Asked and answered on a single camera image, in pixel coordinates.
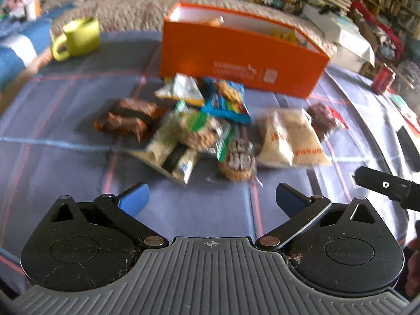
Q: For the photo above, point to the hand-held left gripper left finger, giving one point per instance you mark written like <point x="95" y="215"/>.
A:
<point x="134" y="198"/>

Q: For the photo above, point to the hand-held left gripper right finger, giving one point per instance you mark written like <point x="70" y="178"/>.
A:
<point x="290" y="200"/>

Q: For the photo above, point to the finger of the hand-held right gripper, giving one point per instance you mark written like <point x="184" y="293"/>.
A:
<point x="384" y="183"/>

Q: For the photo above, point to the white black-band snack packet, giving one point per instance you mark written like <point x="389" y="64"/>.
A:
<point x="164" y="149"/>

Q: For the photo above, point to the beige clear snack packet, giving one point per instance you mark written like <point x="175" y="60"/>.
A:
<point x="288" y="141"/>

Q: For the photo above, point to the round brown cookie packet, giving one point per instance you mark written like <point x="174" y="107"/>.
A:
<point x="238" y="160"/>

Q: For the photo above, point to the orange brown snack packet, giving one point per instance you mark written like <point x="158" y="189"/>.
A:
<point x="126" y="118"/>

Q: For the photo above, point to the dark brown chocolate packet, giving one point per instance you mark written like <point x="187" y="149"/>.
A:
<point x="323" y="119"/>

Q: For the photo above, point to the green white snack packet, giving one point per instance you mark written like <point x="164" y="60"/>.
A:
<point x="197" y="131"/>

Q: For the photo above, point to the blue snack packet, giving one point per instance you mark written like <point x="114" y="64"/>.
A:
<point x="226" y="101"/>

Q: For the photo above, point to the white yellow-edged snack packet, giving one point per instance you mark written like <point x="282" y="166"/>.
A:
<point x="178" y="87"/>

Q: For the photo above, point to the orange cardboard box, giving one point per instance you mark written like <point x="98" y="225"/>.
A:
<point x="229" y="55"/>

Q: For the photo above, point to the yellow snack packet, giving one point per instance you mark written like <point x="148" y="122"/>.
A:
<point x="285" y="36"/>

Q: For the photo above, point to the orange cracker packet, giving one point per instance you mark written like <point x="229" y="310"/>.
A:
<point x="215" y="22"/>

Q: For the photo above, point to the person's right hand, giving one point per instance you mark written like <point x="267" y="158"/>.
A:
<point x="414" y="269"/>

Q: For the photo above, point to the plaid blue tablecloth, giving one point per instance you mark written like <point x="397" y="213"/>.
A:
<point x="65" y="170"/>

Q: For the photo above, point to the green small box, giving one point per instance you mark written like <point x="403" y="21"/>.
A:
<point x="398" y="101"/>

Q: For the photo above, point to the red soda can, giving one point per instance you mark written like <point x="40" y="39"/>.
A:
<point x="382" y="80"/>

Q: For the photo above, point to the white cloth covered table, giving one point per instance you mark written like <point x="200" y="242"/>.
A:
<point x="347" y="34"/>

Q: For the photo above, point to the red cloth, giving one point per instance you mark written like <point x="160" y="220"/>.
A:
<point x="377" y="24"/>

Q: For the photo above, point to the green mug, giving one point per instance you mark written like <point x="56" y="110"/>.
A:
<point x="82" y="36"/>

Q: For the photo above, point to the quilted sofa seat cushion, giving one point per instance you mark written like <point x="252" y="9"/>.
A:
<point x="137" y="10"/>

